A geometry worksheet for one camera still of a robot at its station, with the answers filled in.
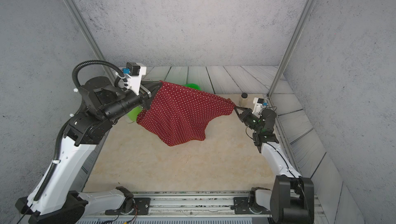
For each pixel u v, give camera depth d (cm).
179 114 67
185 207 74
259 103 74
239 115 75
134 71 43
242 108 76
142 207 73
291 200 40
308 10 78
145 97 46
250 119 71
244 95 108
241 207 72
